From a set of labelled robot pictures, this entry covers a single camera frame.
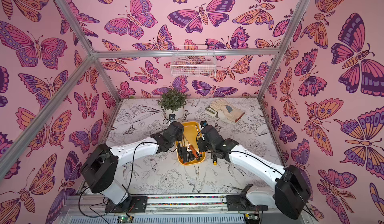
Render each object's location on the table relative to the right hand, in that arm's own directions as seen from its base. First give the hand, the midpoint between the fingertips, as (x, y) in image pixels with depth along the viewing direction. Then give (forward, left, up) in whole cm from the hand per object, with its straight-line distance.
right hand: (197, 142), depth 81 cm
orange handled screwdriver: (-2, +2, -10) cm, 10 cm away
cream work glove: (+31, -25, -13) cm, 42 cm away
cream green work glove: (+29, -15, -12) cm, 35 cm away
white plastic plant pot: (+20, +12, 0) cm, 23 cm away
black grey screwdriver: (-3, +4, -10) cm, 11 cm away
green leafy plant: (+24, +15, +7) cm, 30 cm away
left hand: (+10, +11, -2) cm, 15 cm away
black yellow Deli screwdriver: (-6, -10, -11) cm, 16 cm away
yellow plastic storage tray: (+11, +4, -8) cm, 15 cm away
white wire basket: (+47, +3, +21) cm, 51 cm away
